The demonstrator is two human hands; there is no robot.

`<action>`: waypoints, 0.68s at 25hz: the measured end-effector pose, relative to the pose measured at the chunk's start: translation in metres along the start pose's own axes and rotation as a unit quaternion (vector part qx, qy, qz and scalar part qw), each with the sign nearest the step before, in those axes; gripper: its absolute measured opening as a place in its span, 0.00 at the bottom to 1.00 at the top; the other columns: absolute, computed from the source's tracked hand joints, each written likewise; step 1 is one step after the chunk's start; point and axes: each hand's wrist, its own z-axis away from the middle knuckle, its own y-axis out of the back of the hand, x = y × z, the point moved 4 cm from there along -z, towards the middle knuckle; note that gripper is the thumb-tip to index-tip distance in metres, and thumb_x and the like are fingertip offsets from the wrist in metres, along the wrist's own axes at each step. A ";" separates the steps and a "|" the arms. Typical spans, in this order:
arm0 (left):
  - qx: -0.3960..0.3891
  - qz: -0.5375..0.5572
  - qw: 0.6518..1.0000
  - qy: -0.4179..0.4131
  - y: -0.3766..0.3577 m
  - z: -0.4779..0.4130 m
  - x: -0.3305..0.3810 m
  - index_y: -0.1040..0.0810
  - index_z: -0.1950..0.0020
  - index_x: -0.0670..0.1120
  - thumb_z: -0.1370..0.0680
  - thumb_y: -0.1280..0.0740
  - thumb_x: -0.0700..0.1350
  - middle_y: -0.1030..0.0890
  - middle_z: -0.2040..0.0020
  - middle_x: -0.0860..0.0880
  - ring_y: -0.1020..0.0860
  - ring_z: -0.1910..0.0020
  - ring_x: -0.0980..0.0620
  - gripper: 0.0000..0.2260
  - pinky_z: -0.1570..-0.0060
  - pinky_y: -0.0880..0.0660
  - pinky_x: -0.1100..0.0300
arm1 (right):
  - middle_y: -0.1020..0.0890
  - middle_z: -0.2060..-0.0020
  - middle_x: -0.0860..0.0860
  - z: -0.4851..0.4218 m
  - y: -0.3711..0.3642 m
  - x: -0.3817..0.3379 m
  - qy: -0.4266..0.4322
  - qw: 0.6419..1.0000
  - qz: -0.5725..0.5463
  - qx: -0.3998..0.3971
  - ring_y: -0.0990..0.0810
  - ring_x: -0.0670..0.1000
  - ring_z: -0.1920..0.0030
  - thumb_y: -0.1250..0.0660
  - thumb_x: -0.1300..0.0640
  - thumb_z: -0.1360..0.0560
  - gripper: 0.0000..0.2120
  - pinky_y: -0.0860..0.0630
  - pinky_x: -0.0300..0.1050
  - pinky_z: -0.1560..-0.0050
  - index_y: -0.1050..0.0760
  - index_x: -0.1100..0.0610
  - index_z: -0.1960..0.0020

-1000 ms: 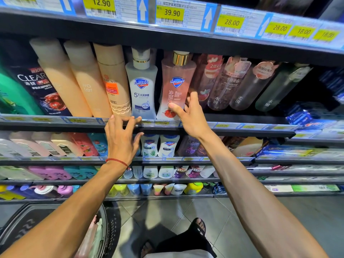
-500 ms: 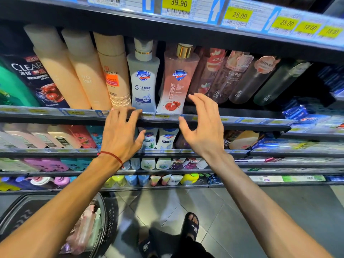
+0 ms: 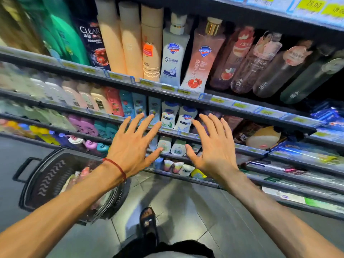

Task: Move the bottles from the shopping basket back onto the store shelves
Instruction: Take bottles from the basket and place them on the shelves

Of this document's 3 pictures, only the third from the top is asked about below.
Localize tan bottle with orange label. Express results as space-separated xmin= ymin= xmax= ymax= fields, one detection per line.
xmin=141 ymin=4 xmax=164 ymax=82

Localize clear dark green bottle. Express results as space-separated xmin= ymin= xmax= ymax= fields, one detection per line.
xmin=280 ymin=49 xmax=344 ymax=105

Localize pink body wash bottle gold cap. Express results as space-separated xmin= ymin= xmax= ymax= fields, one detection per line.
xmin=180 ymin=16 xmax=226 ymax=93

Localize gold shampoo bottle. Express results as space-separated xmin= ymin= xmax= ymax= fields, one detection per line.
xmin=0 ymin=0 xmax=49 ymax=55

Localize row of small travel bottles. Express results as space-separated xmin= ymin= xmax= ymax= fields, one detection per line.
xmin=154 ymin=157 xmax=207 ymax=179

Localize white bottle with blue cap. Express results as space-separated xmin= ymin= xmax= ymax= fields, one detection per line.
xmin=160 ymin=101 xmax=180 ymax=129
xmin=174 ymin=105 xmax=198 ymax=133

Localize row of long blue boxes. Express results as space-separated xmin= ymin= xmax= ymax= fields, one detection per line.
xmin=269 ymin=141 xmax=344 ymax=165

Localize person's right forearm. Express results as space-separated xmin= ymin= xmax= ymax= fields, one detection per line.
xmin=223 ymin=169 xmax=344 ymax=258

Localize light blue bottle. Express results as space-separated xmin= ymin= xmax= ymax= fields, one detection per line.
xmin=148 ymin=96 xmax=162 ymax=125
xmin=119 ymin=90 xmax=135 ymax=119
xmin=132 ymin=92 xmax=147 ymax=118

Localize green shampoo bottle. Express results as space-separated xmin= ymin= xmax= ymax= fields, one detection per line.
xmin=40 ymin=0 xmax=90 ymax=66
xmin=16 ymin=0 xmax=66 ymax=60

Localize row of pale green packets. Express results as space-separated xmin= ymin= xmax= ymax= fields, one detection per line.
xmin=0 ymin=101 xmax=77 ymax=132

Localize stack of blue toothpaste boxes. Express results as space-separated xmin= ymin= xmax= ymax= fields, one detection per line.
xmin=310 ymin=100 xmax=344 ymax=132

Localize peach shampoo bottle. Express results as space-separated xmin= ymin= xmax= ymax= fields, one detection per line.
xmin=95 ymin=0 xmax=127 ymax=75
xmin=118 ymin=1 xmax=144 ymax=79

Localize person's right hand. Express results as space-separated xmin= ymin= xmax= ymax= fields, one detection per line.
xmin=185 ymin=113 xmax=239 ymax=186

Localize dark blue shampoo bottle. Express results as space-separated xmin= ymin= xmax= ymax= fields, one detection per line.
xmin=73 ymin=17 xmax=111 ymax=71

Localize black store shelf rack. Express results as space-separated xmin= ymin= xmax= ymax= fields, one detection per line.
xmin=0 ymin=0 xmax=344 ymax=221

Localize person's left forearm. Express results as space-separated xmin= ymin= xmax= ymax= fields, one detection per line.
xmin=0 ymin=162 xmax=127 ymax=258

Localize red string bracelet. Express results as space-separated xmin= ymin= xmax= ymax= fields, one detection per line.
xmin=102 ymin=158 xmax=127 ymax=182

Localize clear dark red bottle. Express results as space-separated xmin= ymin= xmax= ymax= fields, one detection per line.
xmin=209 ymin=26 xmax=255 ymax=90

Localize white body wash bottle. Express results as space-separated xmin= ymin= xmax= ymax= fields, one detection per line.
xmin=160 ymin=12 xmax=191 ymax=87

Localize black sandal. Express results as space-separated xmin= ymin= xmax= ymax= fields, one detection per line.
xmin=139 ymin=207 xmax=160 ymax=241

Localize black shorts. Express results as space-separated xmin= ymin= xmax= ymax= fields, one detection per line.
xmin=113 ymin=234 xmax=215 ymax=258

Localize yellow price tag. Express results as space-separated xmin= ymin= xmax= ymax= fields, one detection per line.
xmin=297 ymin=0 xmax=327 ymax=13
xmin=321 ymin=4 xmax=344 ymax=18

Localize clear pink tagged bottle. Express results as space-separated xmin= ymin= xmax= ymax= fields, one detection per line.
xmin=230 ymin=31 xmax=283 ymax=94

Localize pink packet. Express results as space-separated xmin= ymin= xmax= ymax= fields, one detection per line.
xmin=60 ymin=166 xmax=91 ymax=192

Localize clear grey bottle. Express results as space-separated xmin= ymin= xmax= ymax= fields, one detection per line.
xmin=252 ymin=40 xmax=314 ymax=99

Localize row of pastel bottles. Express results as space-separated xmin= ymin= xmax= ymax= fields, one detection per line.
xmin=0 ymin=63 xmax=113 ymax=114

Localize person's left hand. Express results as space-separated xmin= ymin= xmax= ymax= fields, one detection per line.
xmin=106 ymin=113 xmax=164 ymax=178

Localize black plastic shopping basket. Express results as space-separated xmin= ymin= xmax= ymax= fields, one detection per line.
xmin=13 ymin=147 xmax=132 ymax=226

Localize row of colourful small bottles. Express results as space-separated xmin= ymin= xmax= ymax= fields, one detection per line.
xmin=0 ymin=118 xmax=110 ymax=156

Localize dark brown packet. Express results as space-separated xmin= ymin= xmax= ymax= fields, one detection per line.
xmin=223 ymin=115 xmax=262 ymax=145

